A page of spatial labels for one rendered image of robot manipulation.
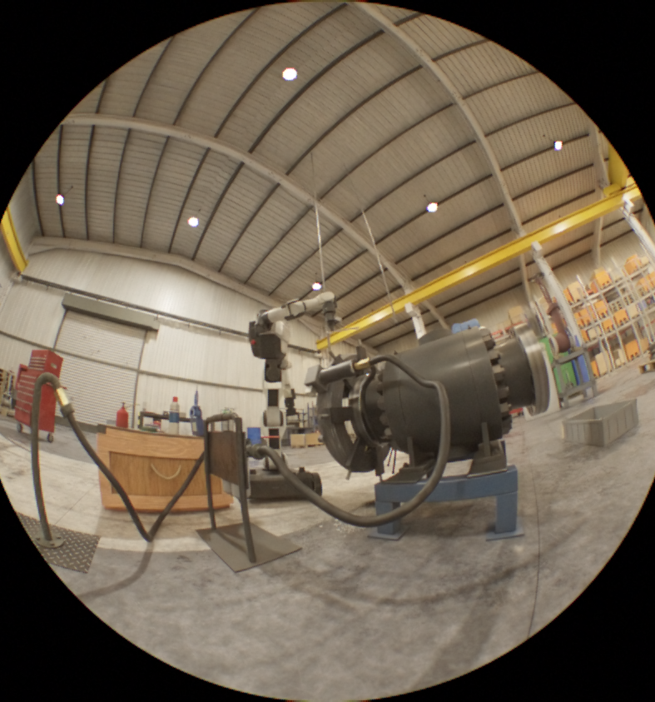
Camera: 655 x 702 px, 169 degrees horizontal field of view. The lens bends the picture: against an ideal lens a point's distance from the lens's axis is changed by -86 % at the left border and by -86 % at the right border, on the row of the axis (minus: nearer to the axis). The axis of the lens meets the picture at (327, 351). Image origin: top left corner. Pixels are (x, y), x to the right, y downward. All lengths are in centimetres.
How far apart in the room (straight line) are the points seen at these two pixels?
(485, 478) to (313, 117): 825
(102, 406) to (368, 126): 1271
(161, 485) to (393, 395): 129
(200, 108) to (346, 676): 900
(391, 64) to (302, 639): 887
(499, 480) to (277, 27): 876
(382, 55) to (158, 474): 902
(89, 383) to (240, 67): 1107
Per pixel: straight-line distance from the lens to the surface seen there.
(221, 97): 831
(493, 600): 67
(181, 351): 976
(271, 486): 158
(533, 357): 102
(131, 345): 972
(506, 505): 89
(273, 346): 169
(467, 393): 93
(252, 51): 819
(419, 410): 97
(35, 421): 97
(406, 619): 64
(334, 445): 113
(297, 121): 807
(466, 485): 85
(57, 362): 404
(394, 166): 854
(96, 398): 953
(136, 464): 135
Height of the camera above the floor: 48
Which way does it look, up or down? 21 degrees up
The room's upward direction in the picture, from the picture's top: 5 degrees counter-clockwise
